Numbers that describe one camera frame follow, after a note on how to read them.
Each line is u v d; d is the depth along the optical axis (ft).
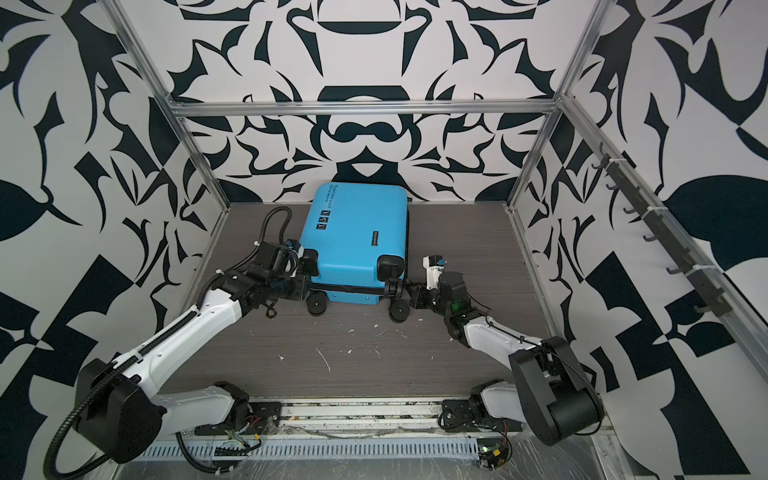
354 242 2.69
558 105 2.94
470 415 2.43
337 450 2.13
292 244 2.42
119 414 1.27
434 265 2.60
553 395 1.38
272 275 2.02
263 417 2.39
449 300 2.26
